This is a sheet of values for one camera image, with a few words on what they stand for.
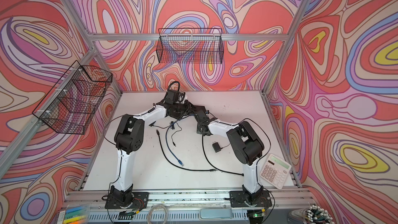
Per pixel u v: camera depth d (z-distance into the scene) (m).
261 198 0.72
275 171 0.80
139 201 0.72
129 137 0.58
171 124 1.01
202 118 0.78
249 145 0.53
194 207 0.73
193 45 0.97
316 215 0.56
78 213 0.70
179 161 0.86
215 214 0.69
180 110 0.87
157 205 0.72
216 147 0.90
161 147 0.91
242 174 0.82
